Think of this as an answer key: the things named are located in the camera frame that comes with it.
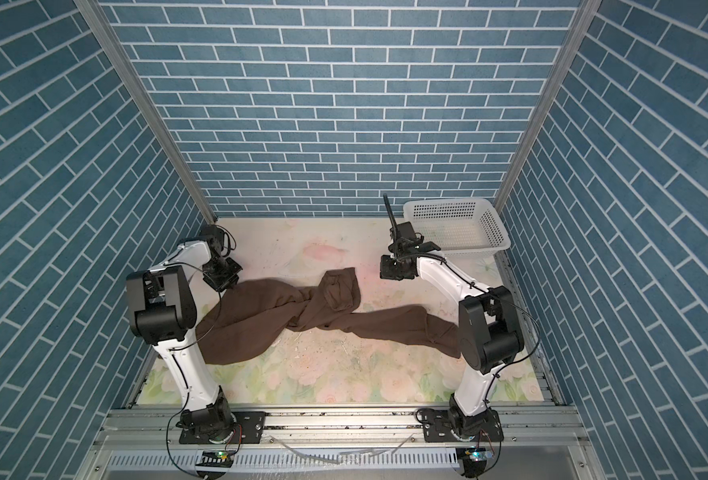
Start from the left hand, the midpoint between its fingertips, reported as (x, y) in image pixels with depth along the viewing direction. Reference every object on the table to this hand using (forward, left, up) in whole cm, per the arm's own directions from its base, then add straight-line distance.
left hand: (237, 276), depth 99 cm
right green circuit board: (-50, -70, -3) cm, 86 cm away
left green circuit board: (-49, -6, -6) cm, 50 cm away
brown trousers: (-12, -3, -2) cm, 12 cm away
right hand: (-2, -49, +9) cm, 50 cm away
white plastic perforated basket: (+25, -85, -2) cm, 89 cm away
